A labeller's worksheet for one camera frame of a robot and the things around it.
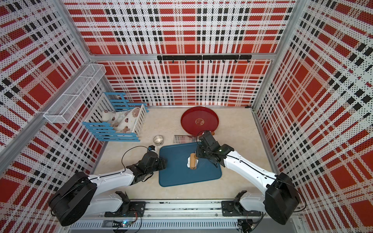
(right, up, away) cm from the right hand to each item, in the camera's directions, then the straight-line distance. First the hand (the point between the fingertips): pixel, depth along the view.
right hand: (200, 151), depth 82 cm
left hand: (-21, -8, +8) cm, 24 cm away
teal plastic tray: (-14, -13, +4) cm, 20 cm away
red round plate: (-1, +18, +30) cm, 35 cm away
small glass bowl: (-29, +3, +19) cm, 35 cm away
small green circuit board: (-37, -33, -12) cm, 51 cm away
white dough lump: (-7, -8, +7) cm, 13 cm away
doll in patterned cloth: (-58, +17, +24) cm, 65 cm away
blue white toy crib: (-69, +33, +34) cm, 84 cm away
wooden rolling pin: (-4, -5, +7) cm, 10 cm away
